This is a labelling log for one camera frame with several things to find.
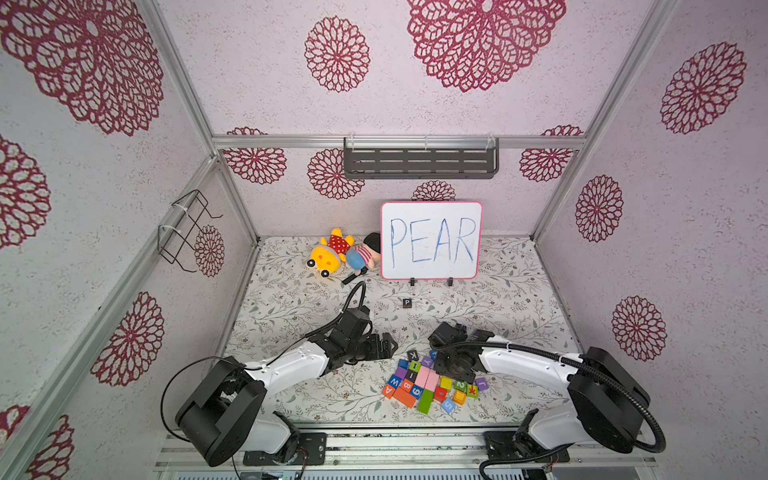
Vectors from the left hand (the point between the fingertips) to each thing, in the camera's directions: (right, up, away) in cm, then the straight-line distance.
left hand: (386, 350), depth 86 cm
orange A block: (+1, -10, -4) cm, 11 cm away
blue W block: (+2, -8, -2) cm, 9 cm away
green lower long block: (+11, -13, -4) cm, 17 cm away
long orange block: (+5, -12, -4) cm, 13 cm away
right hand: (+15, -5, 0) cm, 15 cm away
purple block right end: (+27, -9, -2) cm, 28 cm away
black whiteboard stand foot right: (+23, +19, +20) cm, 36 cm away
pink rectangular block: (+12, -7, -2) cm, 14 cm away
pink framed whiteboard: (+18, +33, +16) cm, 41 cm away
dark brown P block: (+7, +12, +15) cm, 20 cm away
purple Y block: (+12, -4, +1) cm, 13 cm away
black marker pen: (-12, +20, +24) cm, 33 cm away
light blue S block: (+17, -13, -6) cm, 22 cm away
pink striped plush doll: (-7, +28, +20) cm, 35 cm away
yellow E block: (+16, -8, -4) cm, 19 cm away
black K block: (+8, -2, +3) cm, 9 cm away
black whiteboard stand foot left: (+10, +19, +20) cm, 29 cm away
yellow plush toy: (-21, +27, +18) cm, 39 cm away
